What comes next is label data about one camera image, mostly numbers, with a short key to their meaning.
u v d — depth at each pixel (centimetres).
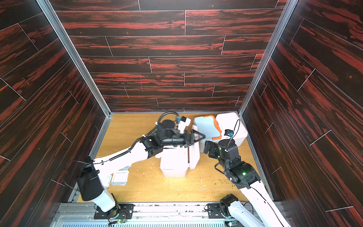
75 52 84
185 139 60
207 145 62
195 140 60
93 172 43
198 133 63
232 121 97
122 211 73
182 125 66
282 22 70
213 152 61
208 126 91
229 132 59
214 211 73
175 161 79
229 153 48
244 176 45
